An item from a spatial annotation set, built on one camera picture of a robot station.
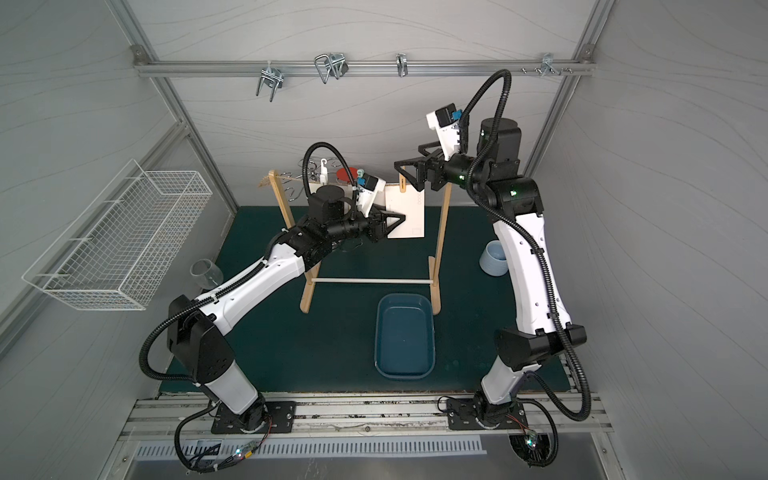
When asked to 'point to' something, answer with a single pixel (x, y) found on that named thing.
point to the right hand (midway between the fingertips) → (409, 154)
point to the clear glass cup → (207, 275)
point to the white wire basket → (117, 253)
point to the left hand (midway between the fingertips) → (397, 215)
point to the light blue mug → (493, 261)
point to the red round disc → (342, 174)
